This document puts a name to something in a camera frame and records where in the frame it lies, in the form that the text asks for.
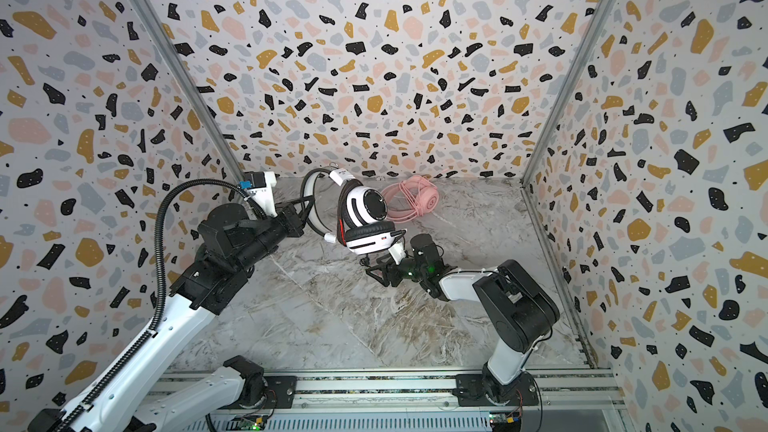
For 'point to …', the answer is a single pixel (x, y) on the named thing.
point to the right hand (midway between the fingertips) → (369, 262)
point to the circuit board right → (503, 417)
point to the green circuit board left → (248, 423)
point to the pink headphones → (409, 198)
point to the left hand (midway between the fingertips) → (311, 193)
